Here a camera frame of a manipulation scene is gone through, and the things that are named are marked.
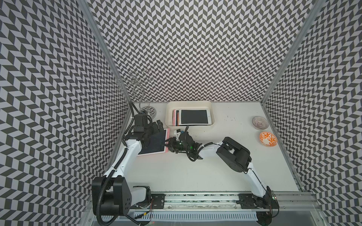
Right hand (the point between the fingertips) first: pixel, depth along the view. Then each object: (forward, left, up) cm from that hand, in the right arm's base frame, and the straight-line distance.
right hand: (161, 145), depth 87 cm
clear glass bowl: (+20, -70, -5) cm, 73 cm away
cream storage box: (+36, -2, -3) cm, 37 cm away
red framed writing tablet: (+24, -9, -4) cm, 26 cm away
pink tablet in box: (+26, -6, -5) cm, 27 cm away
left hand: (+8, +3, +9) cm, 13 cm away
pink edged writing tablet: (+1, +1, +1) cm, 1 cm away
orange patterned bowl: (+7, -70, -5) cm, 71 cm away
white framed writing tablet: (+25, -22, -3) cm, 34 cm away
